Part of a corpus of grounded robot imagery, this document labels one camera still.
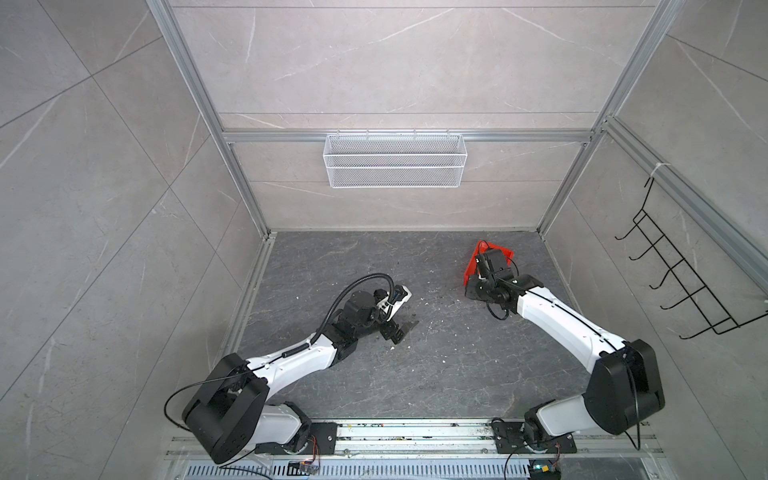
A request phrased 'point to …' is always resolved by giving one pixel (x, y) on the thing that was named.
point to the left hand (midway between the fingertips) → (405, 302)
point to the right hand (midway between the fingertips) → (471, 284)
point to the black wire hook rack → (710, 308)
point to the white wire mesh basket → (394, 161)
